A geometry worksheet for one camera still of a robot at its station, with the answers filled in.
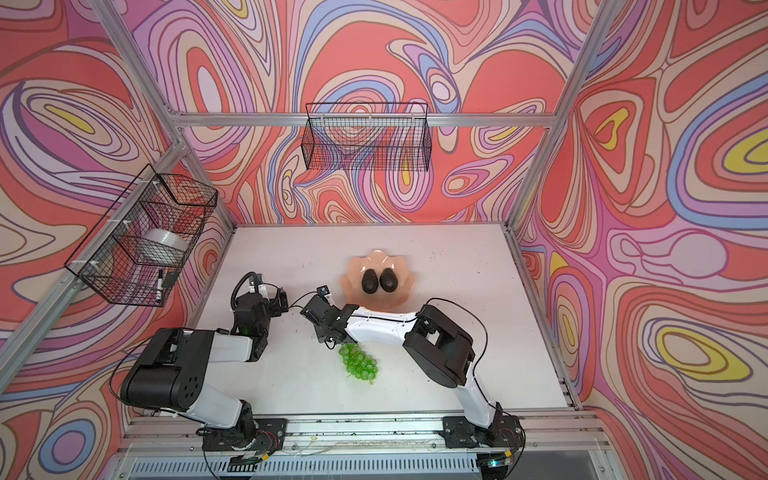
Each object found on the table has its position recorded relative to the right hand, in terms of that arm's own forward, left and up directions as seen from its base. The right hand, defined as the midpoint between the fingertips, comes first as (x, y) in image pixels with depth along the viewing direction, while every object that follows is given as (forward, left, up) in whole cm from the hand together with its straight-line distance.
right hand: (332, 329), depth 90 cm
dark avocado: (+16, -12, +2) cm, 20 cm away
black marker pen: (0, +39, +24) cm, 45 cm away
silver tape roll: (+12, +37, +31) cm, 49 cm away
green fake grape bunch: (-11, -8, +3) cm, 14 cm away
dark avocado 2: (+15, -18, +4) cm, 23 cm away
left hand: (+12, +20, +5) cm, 24 cm away
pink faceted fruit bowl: (+16, -5, +2) cm, 17 cm away
